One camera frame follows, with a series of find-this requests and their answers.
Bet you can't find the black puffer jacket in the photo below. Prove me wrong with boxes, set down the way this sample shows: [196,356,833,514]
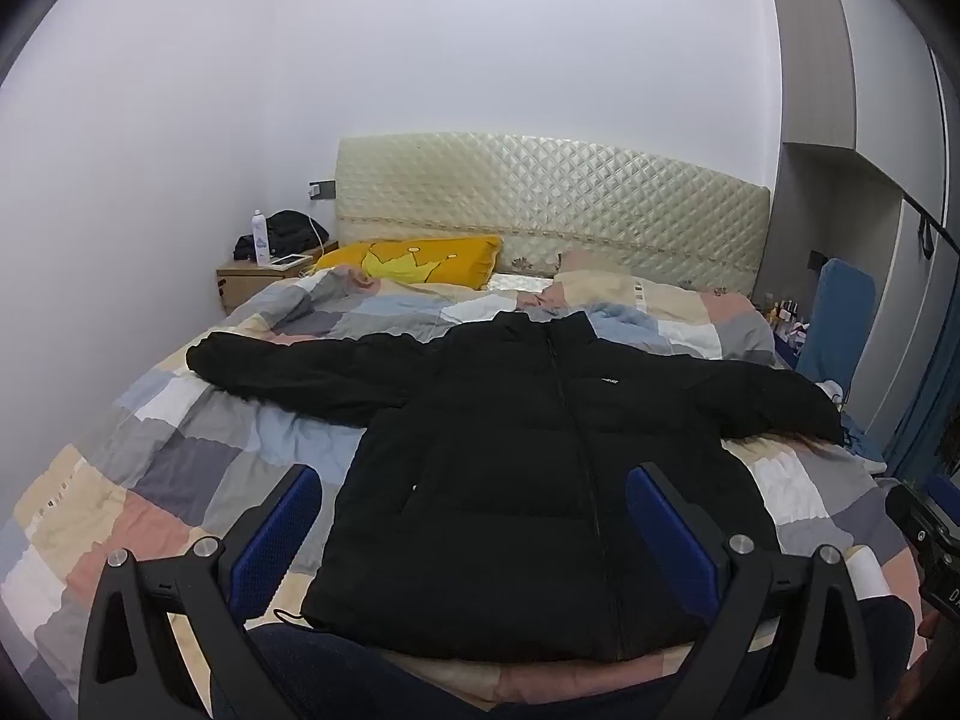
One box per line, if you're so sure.
[187,312,843,663]

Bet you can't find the person's right hand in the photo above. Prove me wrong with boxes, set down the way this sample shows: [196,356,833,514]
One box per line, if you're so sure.
[918,610,958,650]

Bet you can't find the patchwork pastel quilt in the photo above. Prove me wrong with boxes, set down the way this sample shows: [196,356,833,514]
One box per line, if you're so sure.
[2,265,919,718]

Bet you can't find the blue upright cushion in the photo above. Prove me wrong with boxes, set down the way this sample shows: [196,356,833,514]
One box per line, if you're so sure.
[796,259,875,395]

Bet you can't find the small items on shelf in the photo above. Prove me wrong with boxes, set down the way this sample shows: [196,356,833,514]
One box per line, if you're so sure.
[766,299,809,353]

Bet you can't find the wooden nightstand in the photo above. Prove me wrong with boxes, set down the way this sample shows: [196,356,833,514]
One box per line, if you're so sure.
[215,241,338,316]

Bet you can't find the white tablet device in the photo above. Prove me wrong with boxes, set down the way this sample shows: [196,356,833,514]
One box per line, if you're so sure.
[268,252,313,270]

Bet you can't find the beige patterned pillow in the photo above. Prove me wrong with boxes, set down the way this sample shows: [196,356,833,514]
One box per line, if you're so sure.
[555,249,633,281]

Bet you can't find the black bag on nightstand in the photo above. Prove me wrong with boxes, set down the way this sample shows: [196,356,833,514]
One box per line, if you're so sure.
[233,210,331,262]

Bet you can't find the white spray bottle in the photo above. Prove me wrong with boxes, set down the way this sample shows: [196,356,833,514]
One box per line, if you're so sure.
[251,210,272,266]

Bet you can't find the yellow crown pillow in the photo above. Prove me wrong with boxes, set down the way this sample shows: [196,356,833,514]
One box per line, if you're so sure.
[314,236,503,289]

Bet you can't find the cream quilted headboard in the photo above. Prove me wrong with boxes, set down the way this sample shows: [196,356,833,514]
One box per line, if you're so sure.
[335,133,770,294]

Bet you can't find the grey built-in wardrobe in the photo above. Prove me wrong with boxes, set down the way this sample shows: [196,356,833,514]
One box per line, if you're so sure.
[754,0,958,447]

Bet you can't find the black wall socket right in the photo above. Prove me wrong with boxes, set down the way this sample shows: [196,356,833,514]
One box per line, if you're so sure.
[807,250,827,271]

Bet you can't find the grey wall socket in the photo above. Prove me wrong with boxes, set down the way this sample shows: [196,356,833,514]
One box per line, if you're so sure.
[308,179,337,202]

